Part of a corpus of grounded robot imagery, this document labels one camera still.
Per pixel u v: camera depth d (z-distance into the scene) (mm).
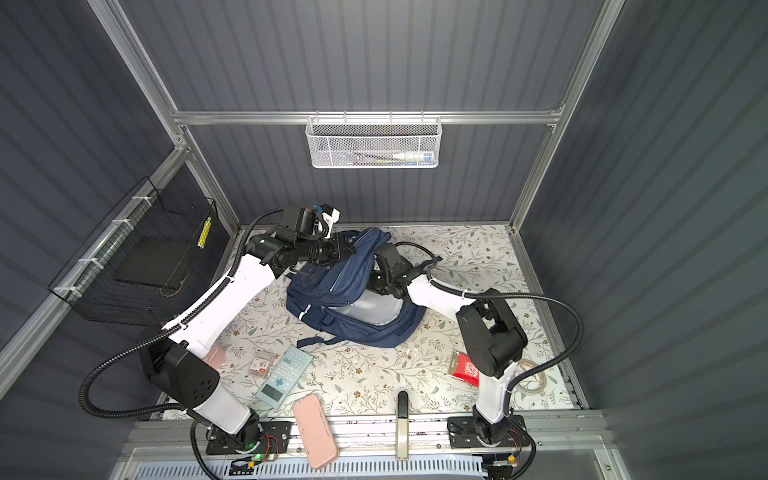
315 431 721
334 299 756
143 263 738
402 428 722
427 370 844
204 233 834
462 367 842
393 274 710
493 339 509
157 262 731
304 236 612
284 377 823
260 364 829
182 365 410
